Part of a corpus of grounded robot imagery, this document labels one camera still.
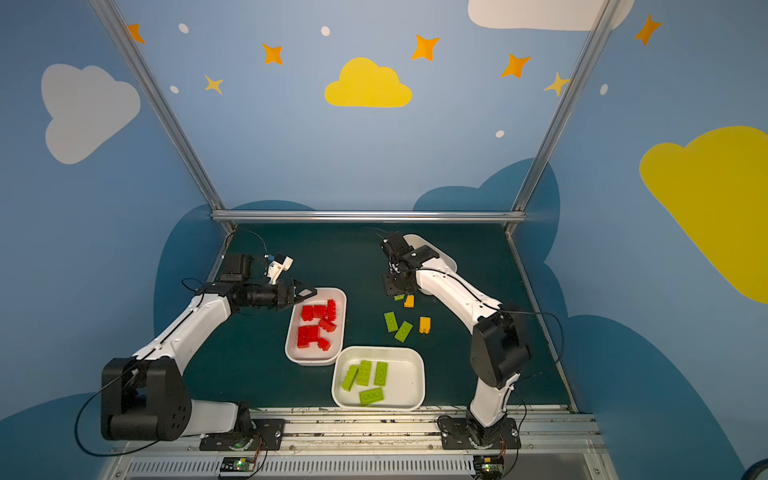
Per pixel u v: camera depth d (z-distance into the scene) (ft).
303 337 2.97
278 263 2.54
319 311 3.11
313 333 2.97
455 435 2.43
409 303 3.23
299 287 2.43
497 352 1.51
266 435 2.42
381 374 2.76
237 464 2.33
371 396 2.63
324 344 2.89
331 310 3.13
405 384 2.76
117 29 2.32
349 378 2.68
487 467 2.35
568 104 2.77
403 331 3.05
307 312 3.07
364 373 2.72
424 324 3.05
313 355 2.95
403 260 2.08
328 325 3.03
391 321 3.14
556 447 2.50
